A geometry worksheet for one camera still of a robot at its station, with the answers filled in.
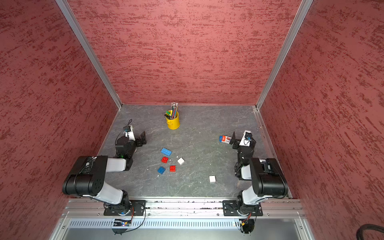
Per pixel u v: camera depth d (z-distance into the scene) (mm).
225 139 1001
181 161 896
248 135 743
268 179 459
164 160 897
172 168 852
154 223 774
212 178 834
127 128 790
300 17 742
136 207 756
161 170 859
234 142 818
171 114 1003
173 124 1012
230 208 737
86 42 835
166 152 923
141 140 856
